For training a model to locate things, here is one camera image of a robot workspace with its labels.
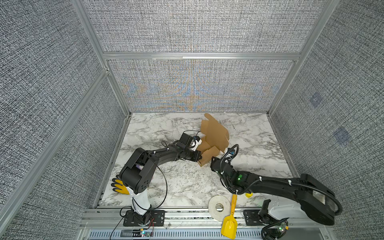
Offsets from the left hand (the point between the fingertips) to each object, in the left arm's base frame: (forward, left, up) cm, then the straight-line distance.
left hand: (201, 158), depth 91 cm
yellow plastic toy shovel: (-34, -10, -1) cm, 36 cm away
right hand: (-4, -6, +6) cm, 10 cm away
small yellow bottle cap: (-22, -23, -2) cm, 32 cm away
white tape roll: (-31, -6, -3) cm, 31 cm away
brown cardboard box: (+6, -9, +8) cm, 13 cm away
